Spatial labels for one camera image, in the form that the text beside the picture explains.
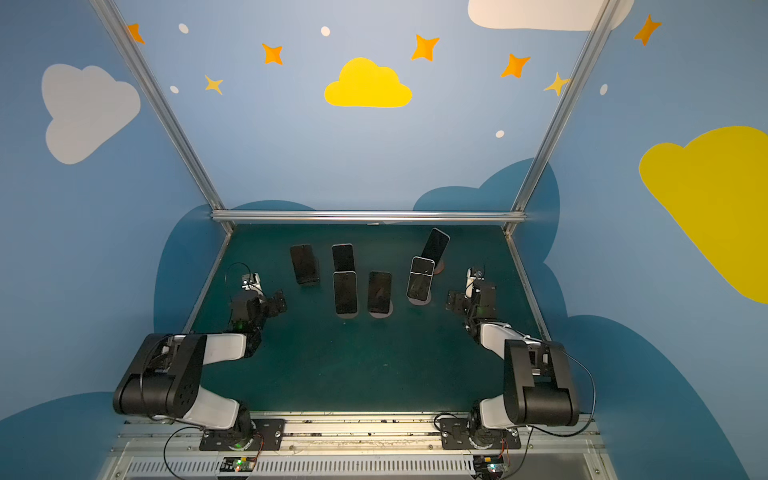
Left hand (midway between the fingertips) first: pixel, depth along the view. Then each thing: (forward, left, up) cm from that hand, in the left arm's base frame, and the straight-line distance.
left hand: (270, 292), depth 94 cm
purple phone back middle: (+13, -22, +4) cm, 26 cm away
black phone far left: (+7, -11, +6) cm, 15 cm away
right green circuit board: (-44, -63, -6) cm, 77 cm away
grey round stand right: (-1, -49, -4) cm, 49 cm away
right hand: (+2, -64, +1) cm, 64 cm away
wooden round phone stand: (+13, -56, -3) cm, 58 cm away
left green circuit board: (-45, -2, -7) cm, 45 cm away
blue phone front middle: (+1, -24, +3) cm, 24 cm away
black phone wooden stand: (+13, -53, +10) cm, 56 cm away
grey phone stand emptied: (-4, -35, -7) cm, 36 cm away
